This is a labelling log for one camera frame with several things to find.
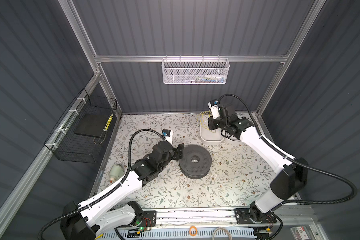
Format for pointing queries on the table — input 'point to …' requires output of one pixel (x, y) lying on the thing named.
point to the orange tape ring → (196, 230)
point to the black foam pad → (93, 125)
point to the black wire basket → (79, 135)
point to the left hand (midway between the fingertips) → (177, 143)
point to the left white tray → (207, 135)
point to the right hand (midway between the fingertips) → (211, 119)
